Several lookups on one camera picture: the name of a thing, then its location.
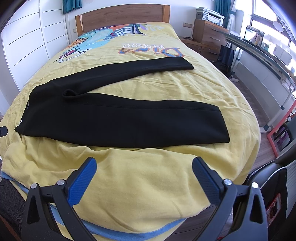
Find dark bag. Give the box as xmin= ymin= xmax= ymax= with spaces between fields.
xmin=217 ymin=42 xmax=234 ymax=67

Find black pants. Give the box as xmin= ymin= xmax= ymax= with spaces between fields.
xmin=15 ymin=57 xmax=230 ymax=148

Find wooden headboard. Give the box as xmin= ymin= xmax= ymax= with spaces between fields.
xmin=75 ymin=4 xmax=171 ymax=36

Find long white desk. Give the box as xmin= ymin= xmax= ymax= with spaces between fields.
xmin=225 ymin=34 xmax=295 ymax=130

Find teal curtain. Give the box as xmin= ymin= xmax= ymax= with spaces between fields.
xmin=214 ymin=0 xmax=236 ymax=30
xmin=63 ymin=0 xmax=82 ymax=14

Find wooden bedside table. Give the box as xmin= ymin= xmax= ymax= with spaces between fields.
xmin=180 ymin=37 xmax=220 ymax=62

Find white wardrobe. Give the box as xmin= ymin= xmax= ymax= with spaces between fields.
xmin=1 ymin=0 xmax=69 ymax=90

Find wooden chest of drawers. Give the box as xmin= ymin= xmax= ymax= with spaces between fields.
xmin=192 ymin=19 xmax=229 ymax=48

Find white printer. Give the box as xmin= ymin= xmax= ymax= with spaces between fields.
xmin=196 ymin=8 xmax=225 ymax=26

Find black chair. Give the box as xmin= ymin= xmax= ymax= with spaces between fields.
xmin=245 ymin=153 xmax=295 ymax=240

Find yellow cartoon print duvet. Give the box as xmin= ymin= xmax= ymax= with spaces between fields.
xmin=0 ymin=21 xmax=261 ymax=235

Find teal right curtain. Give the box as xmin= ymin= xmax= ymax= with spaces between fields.
xmin=214 ymin=0 xmax=236 ymax=30

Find red frame rack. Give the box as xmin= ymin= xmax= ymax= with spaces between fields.
xmin=267 ymin=102 xmax=295 ymax=158

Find teal left curtain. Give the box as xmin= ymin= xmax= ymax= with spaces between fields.
xmin=63 ymin=0 xmax=82 ymax=14

